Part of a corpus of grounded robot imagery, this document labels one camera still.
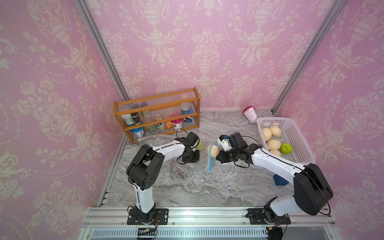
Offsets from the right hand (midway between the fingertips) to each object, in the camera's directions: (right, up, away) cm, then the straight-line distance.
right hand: (217, 157), depth 85 cm
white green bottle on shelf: (-53, +22, +4) cm, 58 cm away
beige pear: (+35, +13, +14) cm, 40 cm away
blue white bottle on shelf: (-19, +29, +15) cm, 38 cm away
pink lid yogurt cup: (+29, +28, +27) cm, 49 cm away
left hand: (-11, -4, +7) cm, 14 cm away
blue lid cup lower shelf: (-50, +14, +12) cm, 53 cm away
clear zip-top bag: (-4, -3, -2) cm, 5 cm away
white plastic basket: (+53, +13, +17) cm, 57 cm away
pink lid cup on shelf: (-24, +19, +15) cm, 34 cm away
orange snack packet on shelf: (-32, +19, +23) cm, 43 cm away
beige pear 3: (+37, +6, +8) cm, 38 cm away
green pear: (-10, +5, +9) cm, 14 cm away
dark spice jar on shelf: (-48, +23, +4) cm, 54 cm away
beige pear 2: (+42, +15, +15) cm, 47 cm away
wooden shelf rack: (-36, +26, +13) cm, 46 cm away
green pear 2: (+44, +4, +7) cm, 45 cm away
